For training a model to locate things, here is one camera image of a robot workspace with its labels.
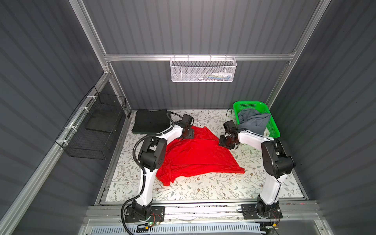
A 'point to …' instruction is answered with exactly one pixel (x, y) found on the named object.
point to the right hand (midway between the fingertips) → (222, 144)
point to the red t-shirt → (197, 153)
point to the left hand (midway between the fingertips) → (188, 134)
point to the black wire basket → (88, 133)
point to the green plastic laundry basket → (261, 106)
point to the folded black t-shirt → (151, 121)
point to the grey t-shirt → (253, 121)
